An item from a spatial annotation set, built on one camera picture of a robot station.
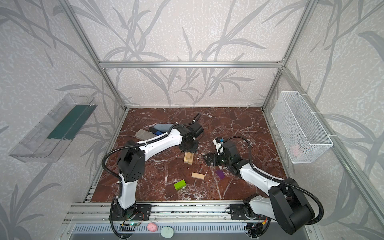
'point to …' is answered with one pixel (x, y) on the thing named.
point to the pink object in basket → (295, 150)
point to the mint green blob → (167, 232)
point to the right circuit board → (255, 229)
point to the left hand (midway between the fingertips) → (195, 146)
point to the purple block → (220, 173)
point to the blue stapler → (154, 131)
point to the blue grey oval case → (163, 127)
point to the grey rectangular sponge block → (143, 135)
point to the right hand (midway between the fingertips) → (209, 151)
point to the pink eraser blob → (152, 227)
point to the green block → (180, 184)
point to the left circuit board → (130, 227)
